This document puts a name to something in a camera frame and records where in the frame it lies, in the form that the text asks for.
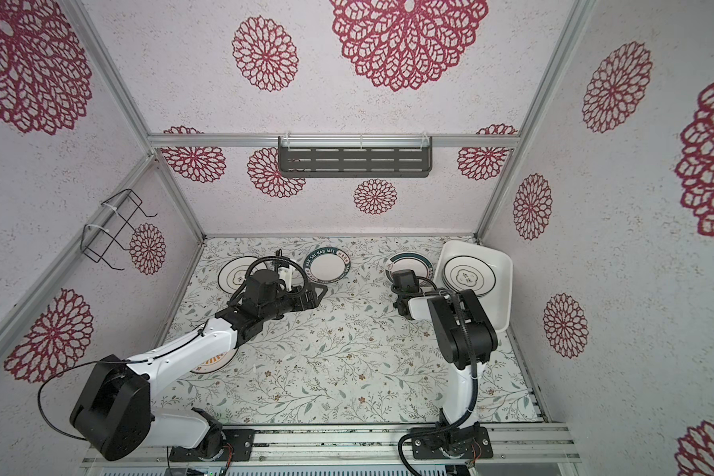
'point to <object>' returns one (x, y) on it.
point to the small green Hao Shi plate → (326, 265)
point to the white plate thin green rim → (234, 271)
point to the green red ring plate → (411, 261)
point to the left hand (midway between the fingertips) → (317, 291)
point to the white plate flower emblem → (469, 272)
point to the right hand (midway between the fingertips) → (405, 277)
